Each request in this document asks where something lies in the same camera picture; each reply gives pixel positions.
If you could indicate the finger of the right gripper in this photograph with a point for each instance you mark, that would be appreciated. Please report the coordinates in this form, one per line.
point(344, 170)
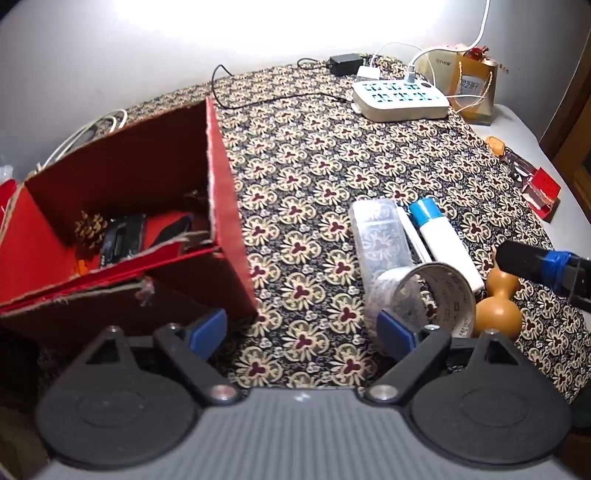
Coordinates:
point(563, 272)

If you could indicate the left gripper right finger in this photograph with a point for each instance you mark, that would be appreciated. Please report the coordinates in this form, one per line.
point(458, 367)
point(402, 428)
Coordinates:
point(419, 352)

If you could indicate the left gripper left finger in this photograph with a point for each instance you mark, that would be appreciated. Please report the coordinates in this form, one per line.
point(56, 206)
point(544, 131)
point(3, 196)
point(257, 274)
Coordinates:
point(189, 348)

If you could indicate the clear tape roll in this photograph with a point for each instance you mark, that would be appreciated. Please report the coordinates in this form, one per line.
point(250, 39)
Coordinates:
point(448, 301)

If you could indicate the brown wooden gourd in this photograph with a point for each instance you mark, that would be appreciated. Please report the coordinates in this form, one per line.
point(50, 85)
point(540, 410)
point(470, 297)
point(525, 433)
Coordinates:
point(498, 311)

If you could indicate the white bottle blue cap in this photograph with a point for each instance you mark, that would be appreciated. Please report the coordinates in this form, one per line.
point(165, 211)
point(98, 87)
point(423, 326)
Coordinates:
point(443, 241)

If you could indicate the clear plastic case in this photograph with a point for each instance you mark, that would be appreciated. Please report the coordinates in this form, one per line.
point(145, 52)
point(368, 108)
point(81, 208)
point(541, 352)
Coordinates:
point(385, 258)

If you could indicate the white blue whiteboard marker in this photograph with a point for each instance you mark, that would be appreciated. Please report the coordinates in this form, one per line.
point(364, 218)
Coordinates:
point(414, 237)

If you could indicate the small red box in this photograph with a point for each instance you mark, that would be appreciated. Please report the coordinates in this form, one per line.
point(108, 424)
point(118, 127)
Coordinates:
point(541, 192)

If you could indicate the black object in box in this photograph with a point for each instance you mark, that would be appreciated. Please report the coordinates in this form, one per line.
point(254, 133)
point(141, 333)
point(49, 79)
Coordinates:
point(125, 238)

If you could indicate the red cardboard storage box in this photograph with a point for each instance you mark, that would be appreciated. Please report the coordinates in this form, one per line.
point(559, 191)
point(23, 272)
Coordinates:
point(164, 167)

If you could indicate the wooden cabinet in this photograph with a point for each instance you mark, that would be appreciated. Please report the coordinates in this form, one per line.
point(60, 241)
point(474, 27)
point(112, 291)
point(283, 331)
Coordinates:
point(566, 141)

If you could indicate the orange key fob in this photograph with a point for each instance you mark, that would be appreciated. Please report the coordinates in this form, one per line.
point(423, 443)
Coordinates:
point(496, 145)

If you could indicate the pine cone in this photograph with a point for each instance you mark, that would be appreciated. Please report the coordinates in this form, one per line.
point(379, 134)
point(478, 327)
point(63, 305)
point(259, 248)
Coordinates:
point(90, 231)

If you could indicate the gold paper gift bag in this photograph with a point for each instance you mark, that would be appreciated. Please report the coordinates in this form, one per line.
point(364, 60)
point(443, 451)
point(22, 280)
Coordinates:
point(468, 79)

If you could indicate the white power strip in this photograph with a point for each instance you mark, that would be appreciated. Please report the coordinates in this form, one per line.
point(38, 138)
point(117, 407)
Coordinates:
point(386, 101)

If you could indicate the white usb charger plug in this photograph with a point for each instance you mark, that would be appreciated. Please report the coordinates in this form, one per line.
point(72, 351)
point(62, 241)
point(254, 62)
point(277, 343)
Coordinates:
point(368, 73)

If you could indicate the black power adapter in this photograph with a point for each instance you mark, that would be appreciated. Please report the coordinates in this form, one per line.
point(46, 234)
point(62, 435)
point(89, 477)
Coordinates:
point(345, 64)

